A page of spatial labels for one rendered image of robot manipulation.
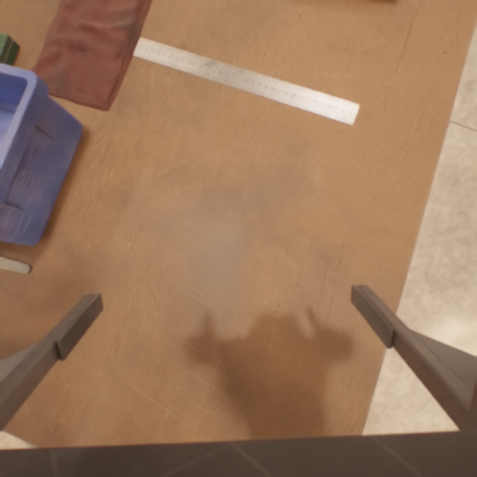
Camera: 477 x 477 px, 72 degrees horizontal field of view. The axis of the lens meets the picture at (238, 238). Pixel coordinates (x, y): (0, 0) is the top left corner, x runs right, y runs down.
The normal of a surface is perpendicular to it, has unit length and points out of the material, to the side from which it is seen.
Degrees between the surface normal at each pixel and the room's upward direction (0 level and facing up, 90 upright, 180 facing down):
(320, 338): 0
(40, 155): 90
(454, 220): 0
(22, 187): 90
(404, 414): 0
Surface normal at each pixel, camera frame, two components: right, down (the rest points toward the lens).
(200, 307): -0.10, -0.14
